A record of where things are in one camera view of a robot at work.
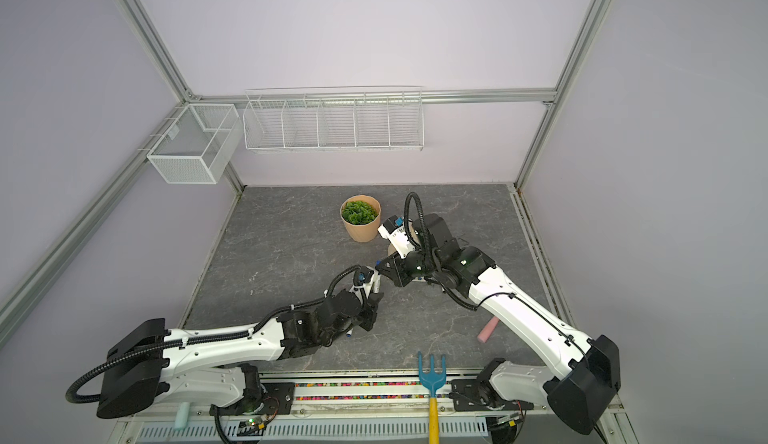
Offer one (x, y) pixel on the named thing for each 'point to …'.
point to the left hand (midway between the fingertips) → (380, 297)
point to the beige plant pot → (362, 233)
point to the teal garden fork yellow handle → (433, 383)
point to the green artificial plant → (359, 212)
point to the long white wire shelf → (334, 118)
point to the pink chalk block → (488, 329)
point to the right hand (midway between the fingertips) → (380, 270)
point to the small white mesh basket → (195, 147)
